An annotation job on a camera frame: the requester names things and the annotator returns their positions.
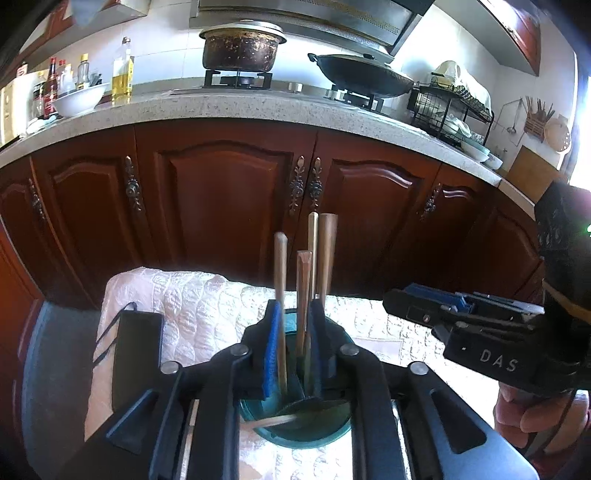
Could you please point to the teal bowl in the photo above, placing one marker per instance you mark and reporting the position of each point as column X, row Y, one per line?
column 300, row 436

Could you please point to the wooden cutting board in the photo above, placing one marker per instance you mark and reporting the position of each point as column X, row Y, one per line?
column 535, row 168

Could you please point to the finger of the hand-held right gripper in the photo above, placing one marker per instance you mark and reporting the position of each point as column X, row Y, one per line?
column 415, row 311
column 436, row 295

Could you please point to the hanging metal ladle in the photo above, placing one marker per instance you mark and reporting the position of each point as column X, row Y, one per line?
column 510, row 127

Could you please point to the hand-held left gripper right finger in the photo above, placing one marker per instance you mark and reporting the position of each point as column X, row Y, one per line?
column 319, row 350

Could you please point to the speckled stone countertop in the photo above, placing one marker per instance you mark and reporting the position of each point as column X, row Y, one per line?
column 231, row 108

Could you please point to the gas stove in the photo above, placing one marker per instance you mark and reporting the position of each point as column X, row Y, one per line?
column 277, row 87

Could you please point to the white box container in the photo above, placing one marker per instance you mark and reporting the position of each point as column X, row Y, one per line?
column 11, row 110

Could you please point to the wall chopstick holder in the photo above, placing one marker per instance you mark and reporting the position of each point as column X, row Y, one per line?
column 538, row 122

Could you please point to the tan wooden chopstick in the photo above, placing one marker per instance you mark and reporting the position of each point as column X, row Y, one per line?
column 280, row 277

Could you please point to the person's right hand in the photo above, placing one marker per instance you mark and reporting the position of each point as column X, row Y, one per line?
column 531, row 420

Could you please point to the window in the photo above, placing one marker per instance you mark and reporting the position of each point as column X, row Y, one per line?
column 582, row 115

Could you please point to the brown wooden chopstick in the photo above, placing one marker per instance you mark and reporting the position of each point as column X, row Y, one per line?
column 327, row 249

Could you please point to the brown wooden cabinet door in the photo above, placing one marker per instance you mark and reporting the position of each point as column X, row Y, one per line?
column 461, row 226
column 87, row 212
column 374, row 212
column 14, row 221
column 226, row 203
column 512, row 249

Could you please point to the white quilted tablecloth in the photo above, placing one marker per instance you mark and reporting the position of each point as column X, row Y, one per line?
column 194, row 300

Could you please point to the small white bowl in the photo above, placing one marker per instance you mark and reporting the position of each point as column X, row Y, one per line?
column 494, row 162

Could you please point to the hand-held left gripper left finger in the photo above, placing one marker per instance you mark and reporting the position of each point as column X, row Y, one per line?
column 274, row 350

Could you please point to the red wall cabinet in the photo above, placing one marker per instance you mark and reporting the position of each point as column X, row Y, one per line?
column 521, row 27

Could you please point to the light bamboo chopstick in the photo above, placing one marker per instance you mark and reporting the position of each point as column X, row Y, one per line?
column 313, row 249

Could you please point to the black wok with lid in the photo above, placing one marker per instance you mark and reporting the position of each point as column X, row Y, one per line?
column 364, row 74

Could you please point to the clear bottle with yellow cap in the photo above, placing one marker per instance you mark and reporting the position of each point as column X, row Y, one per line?
column 83, row 71

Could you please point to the steel range hood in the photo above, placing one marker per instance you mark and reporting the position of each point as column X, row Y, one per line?
column 300, row 18

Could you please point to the pale green bowl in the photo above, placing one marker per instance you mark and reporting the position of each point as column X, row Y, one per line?
column 475, row 150

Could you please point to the yellow cooking oil bottle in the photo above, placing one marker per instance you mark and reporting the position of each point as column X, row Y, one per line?
column 122, row 69

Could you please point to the red label sauce bottle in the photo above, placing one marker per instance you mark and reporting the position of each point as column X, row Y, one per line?
column 51, row 87

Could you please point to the clear seasoning bottle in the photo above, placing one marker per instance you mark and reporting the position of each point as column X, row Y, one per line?
column 65, row 78

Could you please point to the dark speckled cooking pot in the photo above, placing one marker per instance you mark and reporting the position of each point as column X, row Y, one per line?
column 242, row 46

